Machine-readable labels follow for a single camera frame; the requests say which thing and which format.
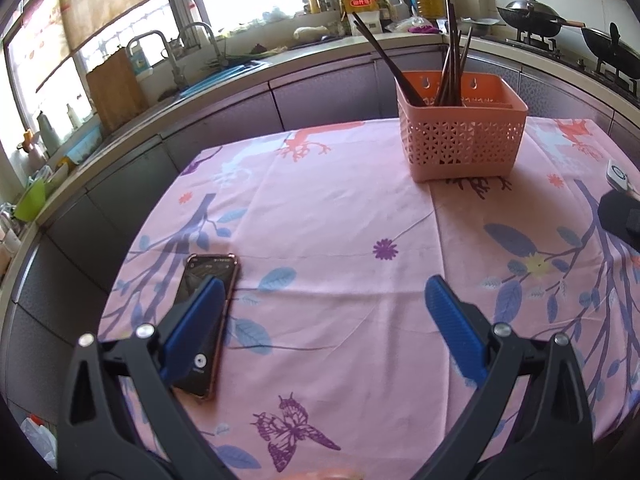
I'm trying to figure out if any clear plastic bag with purple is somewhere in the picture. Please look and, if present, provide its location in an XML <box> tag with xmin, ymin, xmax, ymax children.
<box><xmin>387</xmin><ymin>16</ymin><xmax>442</xmax><ymax>35</ymax></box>

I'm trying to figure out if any orange plastic utensil basket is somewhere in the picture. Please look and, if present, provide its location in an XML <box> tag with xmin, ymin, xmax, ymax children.
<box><xmin>396</xmin><ymin>71</ymin><xmax>529</xmax><ymax>184</ymax></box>

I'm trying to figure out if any black smartphone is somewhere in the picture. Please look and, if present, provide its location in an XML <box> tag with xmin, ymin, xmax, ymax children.
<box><xmin>170</xmin><ymin>252</ymin><xmax>241</xmax><ymax>402</ymax></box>

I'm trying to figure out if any pink floral tablecloth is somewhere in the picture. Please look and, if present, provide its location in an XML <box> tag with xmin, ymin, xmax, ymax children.
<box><xmin>97</xmin><ymin>116</ymin><xmax>640</xmax><ymax>480</ymax></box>

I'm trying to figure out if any wooden cutting board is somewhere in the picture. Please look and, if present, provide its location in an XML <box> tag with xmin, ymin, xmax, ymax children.
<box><xmin>86</xmin><ymin>46</ymin><xmax>150</xmax><ymax>132</ymax></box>

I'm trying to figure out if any printed window blind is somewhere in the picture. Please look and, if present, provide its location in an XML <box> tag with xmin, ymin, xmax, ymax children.
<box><xmin>0</xmin><ymin>0</ymin><xmax>197</xmax><ymax>111</ymax></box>

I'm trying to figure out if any kitchen sink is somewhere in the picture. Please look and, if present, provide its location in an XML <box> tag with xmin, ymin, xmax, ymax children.
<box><xmin>160</xmin><ymin>57</ymin><xmax>274</xmax><ymax>104</ymax></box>

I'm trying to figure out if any white plastic jug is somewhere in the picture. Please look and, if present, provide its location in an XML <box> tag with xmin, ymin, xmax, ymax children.
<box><xmin>381</xmin><ymin>0</ymin><xmax>411</xmax><ymax>22</ymax></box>

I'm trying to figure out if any black wok with wooden handle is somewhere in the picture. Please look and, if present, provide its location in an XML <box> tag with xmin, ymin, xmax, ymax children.
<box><xmin>496</xmin><ymin>0</ymin><xmax>586</xmax><ymax>39</ymax></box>

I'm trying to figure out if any group of brown wooden chopsticks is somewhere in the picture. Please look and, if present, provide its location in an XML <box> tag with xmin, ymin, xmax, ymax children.
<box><xmin>352</xmin><ymin>0</ymin><xmax>474</xmax><ymax>107</ymax></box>

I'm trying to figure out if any metal faucet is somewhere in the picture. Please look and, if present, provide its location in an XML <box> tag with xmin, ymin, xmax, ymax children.
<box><xmin>177</xmin><ymin>21</ymin><xmax>221</xmax><ymax>64</ymax></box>
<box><xmin>125</xmin><ymin>30</ymin><xmax>187</xmax><ymax>89</ymax></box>

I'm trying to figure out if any gas stove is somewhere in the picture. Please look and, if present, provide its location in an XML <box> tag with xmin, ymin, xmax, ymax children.
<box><xmin>505</xmin><ymin>30</ymin><xmax>640</xmax><ymax>102</ymax></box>

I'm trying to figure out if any white plastic bag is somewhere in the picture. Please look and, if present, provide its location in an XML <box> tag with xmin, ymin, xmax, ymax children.
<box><xmin>20</xmin><ymin>412</ymin><xmax>59</xmax><ymax>472</ymax></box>

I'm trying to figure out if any small white square device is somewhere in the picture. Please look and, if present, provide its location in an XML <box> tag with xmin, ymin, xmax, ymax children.
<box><xmin>604</xmin><ymin>159</ymin><xmax>632</xmax><ymax>194</ymax></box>

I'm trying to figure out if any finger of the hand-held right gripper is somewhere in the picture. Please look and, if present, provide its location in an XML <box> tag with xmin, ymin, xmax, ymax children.
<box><xmin>597</xmin><ymin>190</ymin><xmax>640</xmax><ymax>252</ymax></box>

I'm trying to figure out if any white detergent bottle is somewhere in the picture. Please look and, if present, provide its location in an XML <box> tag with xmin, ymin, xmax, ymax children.
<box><xmin>187</xmin><ymin>0</ymin><xmax>211</xmax><ymax>44</ymax></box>

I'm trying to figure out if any tall white bottle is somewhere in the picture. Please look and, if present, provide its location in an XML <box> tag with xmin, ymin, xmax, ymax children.
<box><xmin>37</xmin><ymin>110</ymin><xmax>61</xmax><ymax>157</ymax></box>

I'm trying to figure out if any green bowl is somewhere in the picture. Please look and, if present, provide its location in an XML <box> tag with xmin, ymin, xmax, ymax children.
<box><xmin>12</xmin><ymin>177</ymin><xmax>49</xmax><ymax>222</ymax></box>

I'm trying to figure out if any orange and white carton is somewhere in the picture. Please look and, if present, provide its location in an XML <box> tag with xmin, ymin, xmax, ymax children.
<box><xmin>341</xmin><ymin>0</ymin><xmax>384</xmax><ymax>37</ymax></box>

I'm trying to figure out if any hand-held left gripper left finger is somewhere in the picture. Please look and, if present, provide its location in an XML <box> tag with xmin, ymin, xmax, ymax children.
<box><xmin>56</xmin><ymin>276</ymin><xmax>226</xmax><ymax>480</ymax></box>

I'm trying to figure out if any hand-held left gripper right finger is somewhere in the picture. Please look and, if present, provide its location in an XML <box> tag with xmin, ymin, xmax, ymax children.
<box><xmin>424</xmin><ymin>275</ymin><xmax>593</xmax><ymax>480</ymax></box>

